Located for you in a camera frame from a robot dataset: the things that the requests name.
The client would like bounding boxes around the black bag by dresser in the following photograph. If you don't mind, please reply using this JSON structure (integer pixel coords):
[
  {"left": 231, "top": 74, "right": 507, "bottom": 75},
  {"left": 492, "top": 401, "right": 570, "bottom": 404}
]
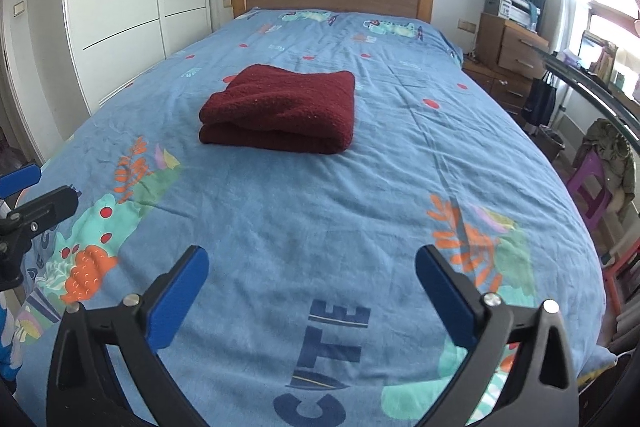
[{"left": 521, "top": 72, "right": 556, "bottom": 127}]

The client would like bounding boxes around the grey printer on dresser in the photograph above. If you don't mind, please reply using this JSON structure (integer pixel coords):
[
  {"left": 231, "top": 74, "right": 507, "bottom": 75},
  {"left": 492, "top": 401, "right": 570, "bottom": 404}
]
[{"left": 484, "top": 0, "right": 540, "bottom": 32}]

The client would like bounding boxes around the dark red knit sweater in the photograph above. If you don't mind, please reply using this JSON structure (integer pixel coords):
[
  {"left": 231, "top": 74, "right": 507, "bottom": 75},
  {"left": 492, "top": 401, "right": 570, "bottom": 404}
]
[{"left": 198, "top": 64, "right": 356, "bottom": 155}]

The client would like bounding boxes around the glass desk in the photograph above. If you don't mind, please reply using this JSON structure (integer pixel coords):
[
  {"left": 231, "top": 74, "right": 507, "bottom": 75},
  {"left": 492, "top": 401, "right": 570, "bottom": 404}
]
[{"left": 534, "top": 48, "right": 639, "bottom": 152}]

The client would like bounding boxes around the purple stool with clothes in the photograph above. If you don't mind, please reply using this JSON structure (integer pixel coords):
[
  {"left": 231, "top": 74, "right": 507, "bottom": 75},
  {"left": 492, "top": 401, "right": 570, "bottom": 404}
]
[{"left": 566, "top": 118, "right": 636, "bottom": 231}]

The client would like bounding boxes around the wooden bedside dresser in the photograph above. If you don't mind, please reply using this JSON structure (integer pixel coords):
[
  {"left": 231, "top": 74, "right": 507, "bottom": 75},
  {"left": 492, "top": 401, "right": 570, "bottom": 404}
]
[{"left": 463, "top": 13, "right": 549, "bottom": 127}]

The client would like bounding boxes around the blue patterned bed cover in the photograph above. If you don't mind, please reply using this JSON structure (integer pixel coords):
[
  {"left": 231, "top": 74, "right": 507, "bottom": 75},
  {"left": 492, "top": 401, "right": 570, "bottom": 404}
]
[{"left": 13, "top": 10, "right": 614, "bottom": 426}]

